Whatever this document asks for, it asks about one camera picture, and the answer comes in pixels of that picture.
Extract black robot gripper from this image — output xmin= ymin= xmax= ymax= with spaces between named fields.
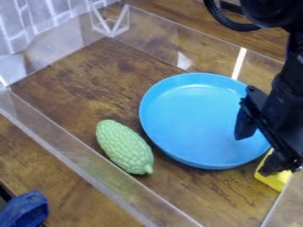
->
xmin=235 ymin=74 xmax=303 ymax=176

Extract yellow butter brick toy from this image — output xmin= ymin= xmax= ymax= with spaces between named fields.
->
xmin=255 ymin=149 xmax=292 ymax=192

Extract blue round plastic tray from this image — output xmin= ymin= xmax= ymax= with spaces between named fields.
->
xmin=139 ymin=73 xmax=270 ymax=170

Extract green bitter gourd toy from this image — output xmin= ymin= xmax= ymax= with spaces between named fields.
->
xmin=96 ymin=120 xmax=154 ymax=175

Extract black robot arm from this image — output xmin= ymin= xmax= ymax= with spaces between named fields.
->
xmin=235 ymin=0 xmax=303 ymax=176

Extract grey checkered curtain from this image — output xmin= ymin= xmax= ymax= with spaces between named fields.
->
xmin=0 ymin=0 xmax=119 ymax=56

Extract clear acrylic enclosure wall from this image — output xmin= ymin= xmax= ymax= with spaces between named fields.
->
xmin=0 ymin=0 xmax=303 ymax=227

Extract black braided cable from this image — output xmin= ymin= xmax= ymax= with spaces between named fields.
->
xmin=203 ymin=0 xmax=263 ymax=33

